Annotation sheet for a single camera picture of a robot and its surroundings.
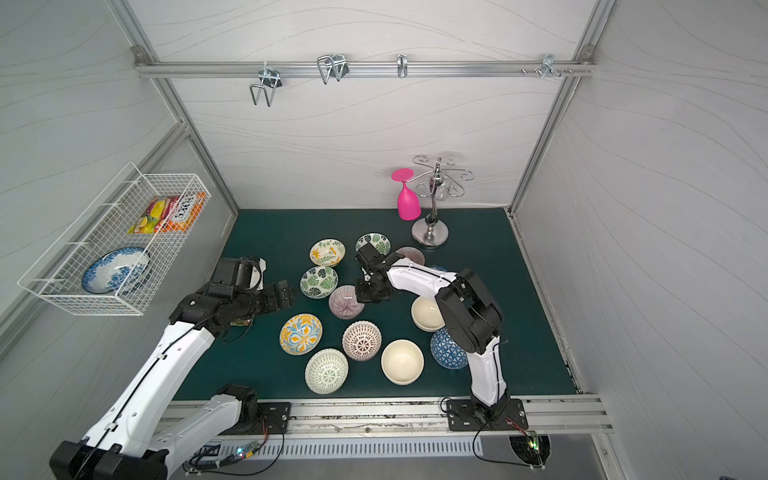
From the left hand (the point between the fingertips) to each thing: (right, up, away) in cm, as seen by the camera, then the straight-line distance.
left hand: (282, 296), depth 77 cm
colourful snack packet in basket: (-25, +22, -4) cm, 33 cm away
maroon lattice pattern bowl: (+20, -15, +9) cm, 26 cm away
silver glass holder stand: (+45, +18, +35) cm, 60 cm away
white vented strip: (-9, -35, -7) cm, 37 cm away
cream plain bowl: (+39, -8, +12) cm, 42 cm away
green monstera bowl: (+24, +14, +30) cm, 41 cm away
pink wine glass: (+35, +26, +22) cm, 49 cm away
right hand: (+19, -3, +15) cm, 25 cm away
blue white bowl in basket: (-30, +9, -14) cm, 35 cm away
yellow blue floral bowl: (+1, -13, +11) cm, 17 cm away
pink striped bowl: (+13, -5, +16) cm, 22 cm away
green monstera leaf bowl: (+4, 0, +21) cm, 22 cm away
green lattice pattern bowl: (+11, -21, +3) cm, 24 cm away
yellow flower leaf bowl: (+6, +10, +28) cm, 31 cm away
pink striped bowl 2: (+37, +10, +25) cm, 45 cm away
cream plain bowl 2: (+32, -19, +5) cm, 38 cm away
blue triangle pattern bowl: (+44, -17, +7) cm, 48 cm away
